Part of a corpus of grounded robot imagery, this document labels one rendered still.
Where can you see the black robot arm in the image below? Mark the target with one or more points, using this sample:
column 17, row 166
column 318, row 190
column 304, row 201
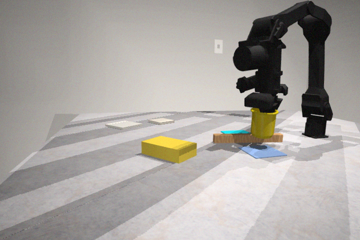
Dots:
column 263, row 49

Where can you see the yellow rectangular block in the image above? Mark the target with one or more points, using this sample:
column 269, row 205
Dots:
column 169, row 149

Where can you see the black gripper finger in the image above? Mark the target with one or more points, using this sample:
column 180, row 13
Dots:
column 278, row 100
column 272, row 110

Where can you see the brown wooden plank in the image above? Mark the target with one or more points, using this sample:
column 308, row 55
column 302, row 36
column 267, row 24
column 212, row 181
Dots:
column 222, row 138

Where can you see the flat white slab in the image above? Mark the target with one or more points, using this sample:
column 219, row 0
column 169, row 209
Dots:
column 161, row 121

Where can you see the white flat square pad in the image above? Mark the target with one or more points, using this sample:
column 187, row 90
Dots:
column 123, row 125

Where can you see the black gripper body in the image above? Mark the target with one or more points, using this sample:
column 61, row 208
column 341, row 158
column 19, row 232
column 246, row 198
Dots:
column 269, row 86

